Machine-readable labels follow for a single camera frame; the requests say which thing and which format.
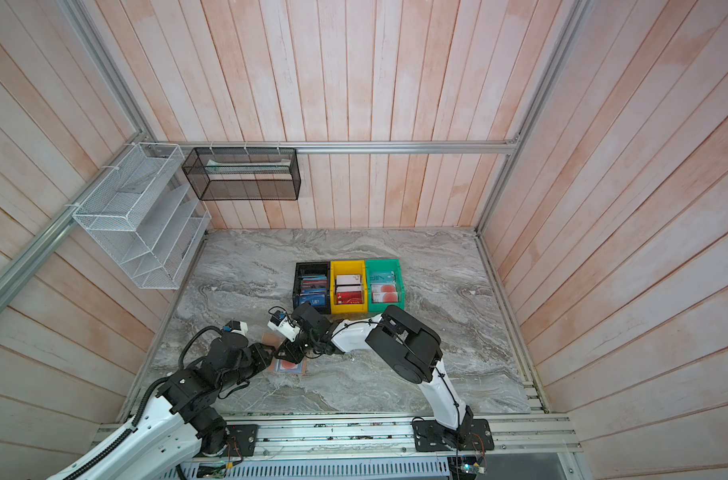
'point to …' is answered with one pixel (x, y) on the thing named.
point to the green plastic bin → (384, 264)
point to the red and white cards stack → (348, 289)
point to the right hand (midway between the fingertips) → (279, 352)
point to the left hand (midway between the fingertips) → (274, 356)
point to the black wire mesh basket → (244, 173)
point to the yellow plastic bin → (346, 268)
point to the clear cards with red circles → (383, 286)
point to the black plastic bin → (312, 284)
